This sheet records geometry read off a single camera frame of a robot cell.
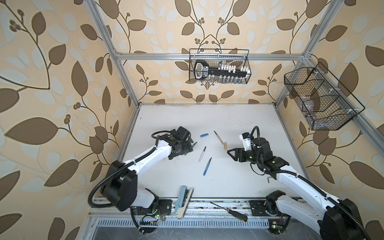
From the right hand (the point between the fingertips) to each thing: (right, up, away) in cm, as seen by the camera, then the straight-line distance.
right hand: (232, 153), depth 81 cm
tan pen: (-4, +5, +21) cm, 21 cm away
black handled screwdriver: (+2, -28, -11) cm, 30 cm away
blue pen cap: (-15, +8, +21) cm, 27 cm away
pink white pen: (-17, -5, +10) cm, 21 cm away
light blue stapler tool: (-26, -23, -7) cm, 36 cm away
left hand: (-26, +1, +4) cm, 26 cm away
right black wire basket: (+45, +26, -8) cm, 52 cm away
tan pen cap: (-1, +1, +15) cm, 15 cm away
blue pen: (-14, -10, +8) cm, 18 cm away
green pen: (-23, +1, +16) cm, 28 cm away
